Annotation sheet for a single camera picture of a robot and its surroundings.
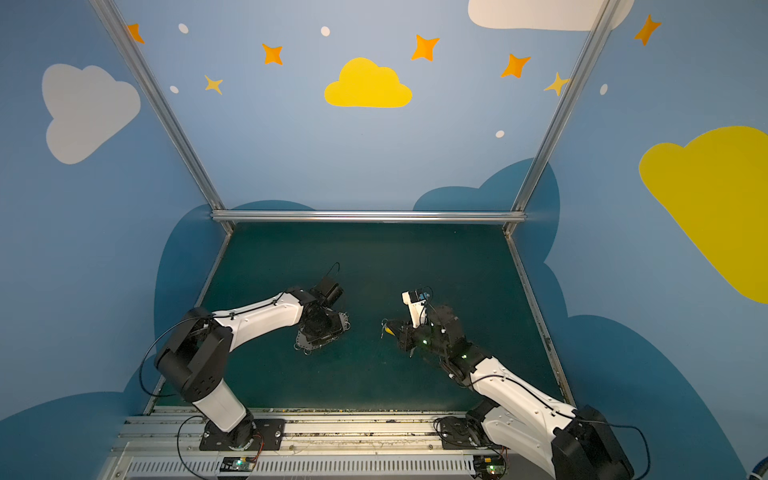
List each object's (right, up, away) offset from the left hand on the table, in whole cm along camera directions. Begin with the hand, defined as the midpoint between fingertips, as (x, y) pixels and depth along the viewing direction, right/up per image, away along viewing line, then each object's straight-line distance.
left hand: (343, 336), depth 89 cm
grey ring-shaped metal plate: (-11, -3, +1) cm, 12 cm away
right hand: (+14, +7, -10) cm, 19 cm away
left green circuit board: (-23, -26, -17) cm, 39 cm away
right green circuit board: (+38, -27, -17) cm, 50 cm away
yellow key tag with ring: (+13, +5, -10) cm, 17 cm away
